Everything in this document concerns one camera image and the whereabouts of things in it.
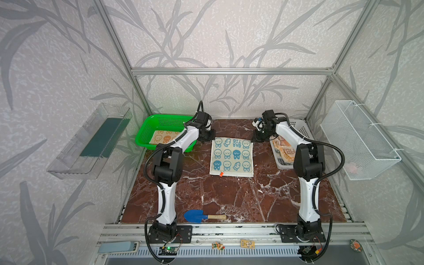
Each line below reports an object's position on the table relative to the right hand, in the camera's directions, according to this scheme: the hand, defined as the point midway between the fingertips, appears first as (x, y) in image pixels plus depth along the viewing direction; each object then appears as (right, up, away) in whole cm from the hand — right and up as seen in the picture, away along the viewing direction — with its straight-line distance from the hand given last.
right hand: (252, 135), depth 100 cm
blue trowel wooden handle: (-31, -39, -21) cm, 54 cm away
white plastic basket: (+33, +5, +5) cm, 34 cm away
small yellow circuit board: (-7, -46, -29) cm, 55 cm away
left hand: (-22, +2, -1) cm, 22 cm away
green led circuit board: (-42, -50, -29) cm, 71 cm away
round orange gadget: (+40, -47, -29) cm, 68 cm away
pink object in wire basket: (+39, -14, -28) cm, 50 cm away
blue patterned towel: (-12, -13, 0) cm, 17 cm away
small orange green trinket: (-20, -47, -29) cm, 59 cm away
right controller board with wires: (+21, -52, -26) cm, 62 cm away
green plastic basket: (-68, +7, +11) cm, 70 cm away
